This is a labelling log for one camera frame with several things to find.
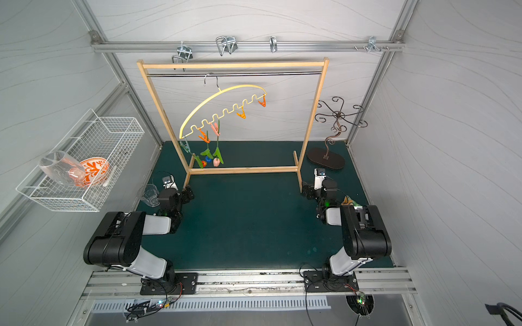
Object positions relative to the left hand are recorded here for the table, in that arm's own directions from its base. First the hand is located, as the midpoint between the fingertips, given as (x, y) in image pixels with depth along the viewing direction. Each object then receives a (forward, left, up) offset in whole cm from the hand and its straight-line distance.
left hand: (179, 187), depth 93 cm
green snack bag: (-3, -79, -4) cm, 79 cm away
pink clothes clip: (+13, -19, +25) cm, 34 cm away
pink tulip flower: (+13, -17, +8) cm, 23 cm away
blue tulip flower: (+12, -13, +11) cm, 21 cm away
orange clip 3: (+8, -16, +24) cm, 29 cm away
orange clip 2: (+23, -30, +26) cm, 46 cm away
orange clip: (+29, -39, +27) cm, 55 cm away
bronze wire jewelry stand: (+31, -73, +24) cm, 82 cm away
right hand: (+5, -64, 0) cm, 64 cm away
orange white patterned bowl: (-10, +16, +26) cm, 33 cm away
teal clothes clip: (+4, -9, +23) cm, 25 cm away
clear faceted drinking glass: (-2, +15, -5) cm, 16 cm away
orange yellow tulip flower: (+11, -9, +4) cm, 15 cm away
